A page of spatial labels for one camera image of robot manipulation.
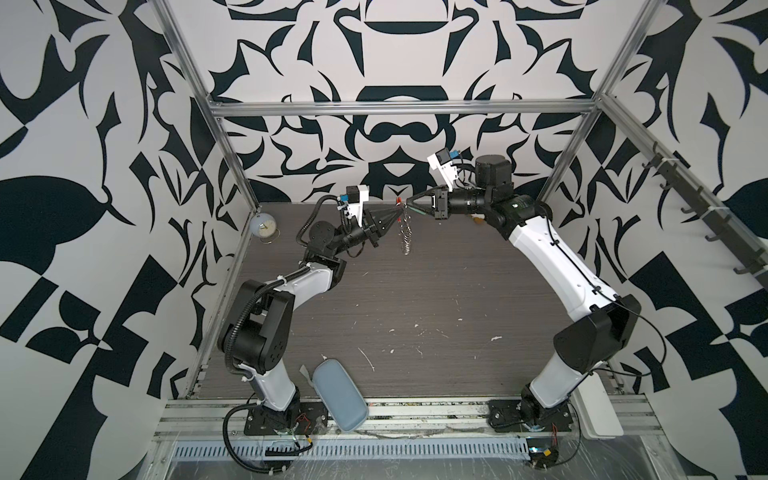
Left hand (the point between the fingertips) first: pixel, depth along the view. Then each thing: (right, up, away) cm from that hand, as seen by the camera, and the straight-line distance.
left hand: (405, 204), depth 70 cm
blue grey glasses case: (-16, -47, +6) cm, 50 cm away
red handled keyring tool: (0, -6, +2) cm, 6 cm away
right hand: (+1, 0, -2) cm, 2 cm away
